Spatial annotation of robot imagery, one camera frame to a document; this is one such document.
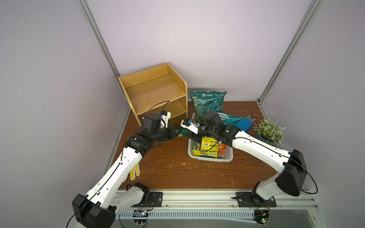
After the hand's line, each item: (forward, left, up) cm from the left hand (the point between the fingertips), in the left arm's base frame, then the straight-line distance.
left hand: (184, 130), depth 70 cm
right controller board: (-32, -40, -28) cm, 58 cm away
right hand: (+3, -1, -2) cm, 4 cm away
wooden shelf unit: (+26, +18, +4) cm, 32 cm away
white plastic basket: (-2, -26, -19) cm, 32 cm away
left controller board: (-34, +23, -31) cm, 51 cm away
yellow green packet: (+1, 0, -3) cm, 3 cm away
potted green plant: (+6, -49, -9) cm, 50 cm away
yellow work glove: (-12, +30, -27) cm, 43 cm away
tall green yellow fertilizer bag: (+23, -12, -2) cm, 26 cm away
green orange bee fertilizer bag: (+11, -25, -5) cm, 28 cm away
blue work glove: (+22, -45, -24) cm, 55 cm away
